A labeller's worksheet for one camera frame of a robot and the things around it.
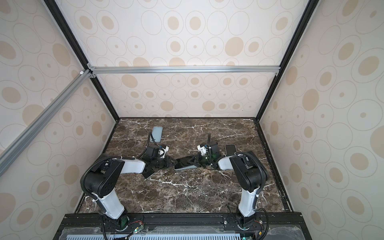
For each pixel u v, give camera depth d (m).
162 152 0.86
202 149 0.90
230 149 1.01
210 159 0.76
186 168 0.92
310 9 0.69
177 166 0.92
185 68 0.91
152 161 0.78
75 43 0.79
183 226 0.73
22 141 0.55
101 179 0.48
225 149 1.01
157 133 1.08
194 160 0.84
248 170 0.51
